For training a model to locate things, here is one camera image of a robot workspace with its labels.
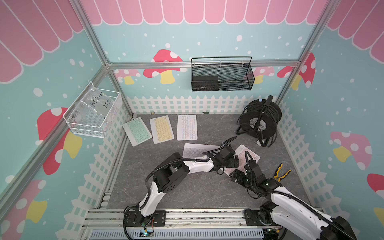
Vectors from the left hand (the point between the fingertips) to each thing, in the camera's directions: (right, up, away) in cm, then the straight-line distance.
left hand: (233, 164), depth 90 cm
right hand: (-1, -6, -5) cm, 8 cm away
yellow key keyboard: (-48, +21, +19) cm, 56 cm away
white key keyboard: (-30, +22, +19) cm, 42 cm away
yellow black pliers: (+25, -5, -2) cm, 26 cm away
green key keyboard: (-66, +20, +19) cm, 72 cm away
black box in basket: (-18, +49, -3) cm, 52 cm away
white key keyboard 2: (-23, +7, +7) cm, 25 cm away
